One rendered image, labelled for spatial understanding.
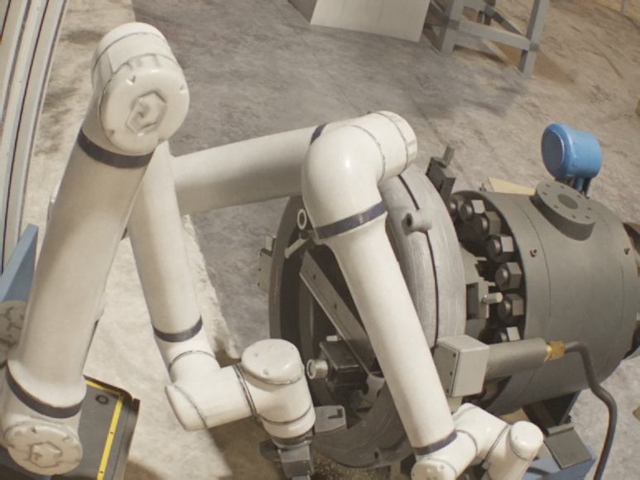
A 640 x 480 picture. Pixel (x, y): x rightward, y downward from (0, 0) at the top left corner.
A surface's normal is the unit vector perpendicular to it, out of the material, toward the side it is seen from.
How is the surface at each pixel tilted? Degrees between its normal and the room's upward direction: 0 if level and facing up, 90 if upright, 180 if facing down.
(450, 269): 39
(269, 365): 22
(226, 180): 88
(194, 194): 100
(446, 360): 90
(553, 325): 65
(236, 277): 0
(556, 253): 29
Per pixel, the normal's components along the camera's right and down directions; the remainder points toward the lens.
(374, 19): 0.26, 0.56
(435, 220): 0.36, -0.53
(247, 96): 0.24, -0.83
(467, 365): 0.43, 0.21
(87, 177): -0.30, 0.33
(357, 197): 0.38, -0.08
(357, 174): 0.50, -0.26
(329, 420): -0.16, -0.76
